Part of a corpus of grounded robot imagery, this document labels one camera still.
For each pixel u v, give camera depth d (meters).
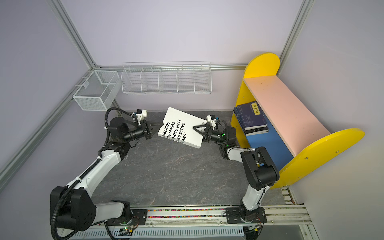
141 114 0.71
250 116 0.89
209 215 0.75
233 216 0.74
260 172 0.49
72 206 0.40
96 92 0.97
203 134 0.73
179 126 0.74
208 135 0.72
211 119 0.79
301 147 0.57
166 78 1.05
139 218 0.74
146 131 0.66
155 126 0.71
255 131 0.87
